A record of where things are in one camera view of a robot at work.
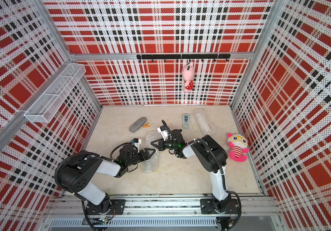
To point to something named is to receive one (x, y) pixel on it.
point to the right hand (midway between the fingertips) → (153, 142)
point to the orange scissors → (146, 125)
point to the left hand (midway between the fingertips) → (154, 152)
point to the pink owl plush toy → (238, 146)
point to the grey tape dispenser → (185, 121)
